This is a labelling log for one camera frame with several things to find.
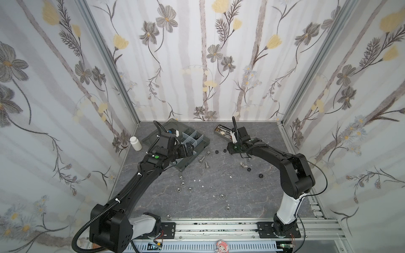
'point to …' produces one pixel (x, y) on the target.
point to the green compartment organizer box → (184, 134)
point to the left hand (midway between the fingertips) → (185, 144)
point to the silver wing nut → (242, 165)
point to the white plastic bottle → (136, 143)
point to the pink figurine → (221, 246)
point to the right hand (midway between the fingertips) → (227, 142)
